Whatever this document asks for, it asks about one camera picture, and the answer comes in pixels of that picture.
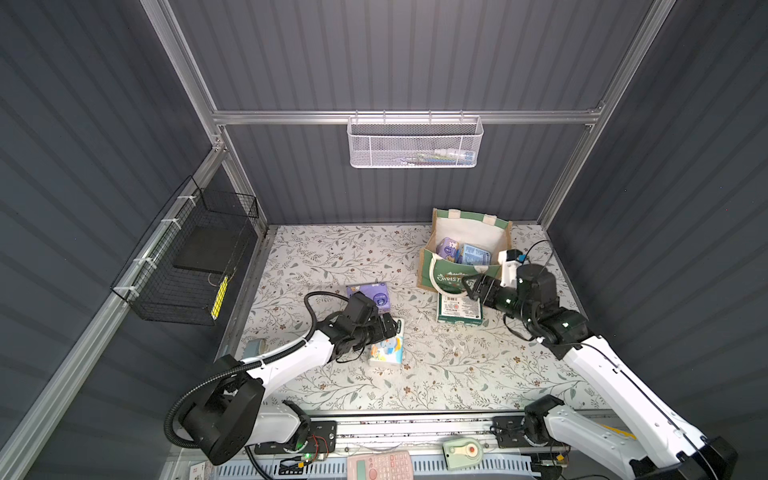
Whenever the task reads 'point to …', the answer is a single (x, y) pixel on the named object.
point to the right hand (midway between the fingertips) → (476, 282)
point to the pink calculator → (380, 466)
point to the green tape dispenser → (462, 452)
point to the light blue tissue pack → (473, 255)
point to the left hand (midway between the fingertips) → (390, 334)
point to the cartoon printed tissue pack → (390, 350)
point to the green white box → (459, 309)
